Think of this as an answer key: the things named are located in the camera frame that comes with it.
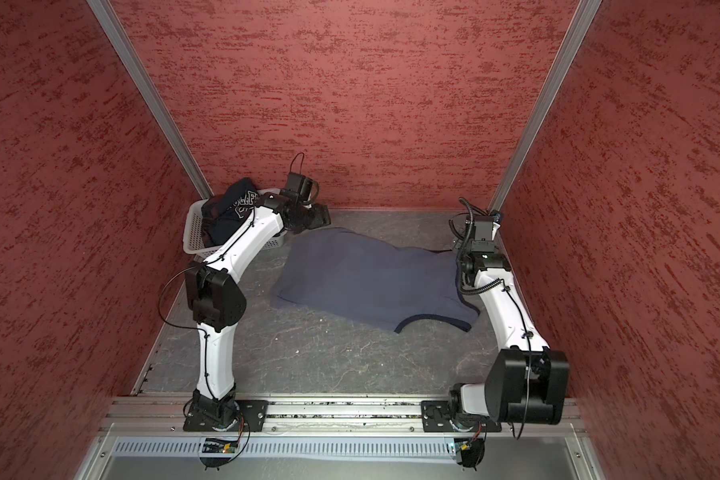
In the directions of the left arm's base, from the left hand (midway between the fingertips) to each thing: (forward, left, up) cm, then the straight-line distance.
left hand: (320, 225), depth 92 cm
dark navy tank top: (+12, +38, -8) cm, 41 cm away
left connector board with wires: (-56, +22, -21) cm, 63 cm away
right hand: (-9, -44, +3) cm, 45 cm away
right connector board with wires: (-56, -42, -19) cm, 73 cm away
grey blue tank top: (-9, -14, -18) cm, 25 cm away
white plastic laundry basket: (+1, +46, -12) cm, 48 cm away
